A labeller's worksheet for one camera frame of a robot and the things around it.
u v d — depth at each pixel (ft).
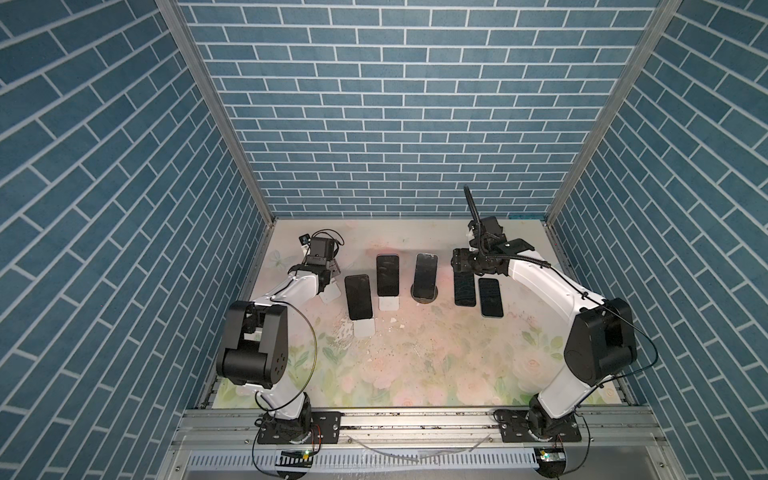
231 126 3.05
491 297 3.14
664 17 2.36
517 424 2.42
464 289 3.25
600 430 2.52
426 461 2.53
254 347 1.52
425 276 3.06
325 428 2.38
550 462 2.41
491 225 2.29
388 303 3.16
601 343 1.49
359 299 2.85
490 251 2.17
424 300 3.11
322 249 2.43
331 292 3.20
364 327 2.97
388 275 2.98
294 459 2.37
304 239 2.74
